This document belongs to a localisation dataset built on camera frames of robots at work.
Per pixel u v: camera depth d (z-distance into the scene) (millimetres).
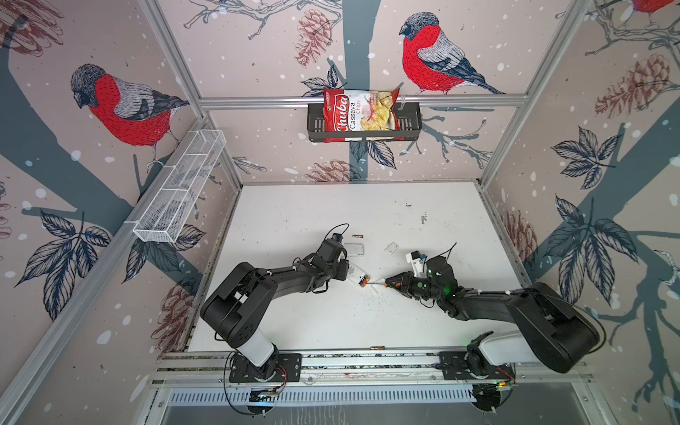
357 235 1033
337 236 840
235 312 448
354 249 994
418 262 831
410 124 946
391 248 999
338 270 830
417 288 775
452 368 718
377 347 777
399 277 815
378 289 883
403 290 807
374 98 853
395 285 822
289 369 729
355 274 907
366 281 899
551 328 439
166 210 727
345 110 869
